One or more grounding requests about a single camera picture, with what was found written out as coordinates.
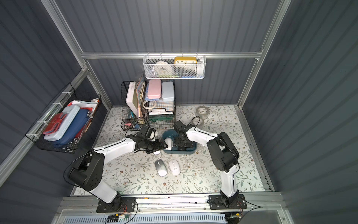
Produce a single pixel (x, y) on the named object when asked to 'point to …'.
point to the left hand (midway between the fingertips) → (163, 148)
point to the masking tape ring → (149, 108)
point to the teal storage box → (172, 134)
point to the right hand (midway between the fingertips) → (185, 147)
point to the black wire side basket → (68, 97)
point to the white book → (131, 99)
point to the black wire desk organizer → (151, 103)
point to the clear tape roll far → (203, 116)
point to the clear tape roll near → (196, 121)
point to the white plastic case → (71, 112)
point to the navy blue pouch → (74, 129)
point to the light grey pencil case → (168, 91)
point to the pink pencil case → (154, 90)
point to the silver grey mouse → (156, 152)
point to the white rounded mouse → (168, 141)
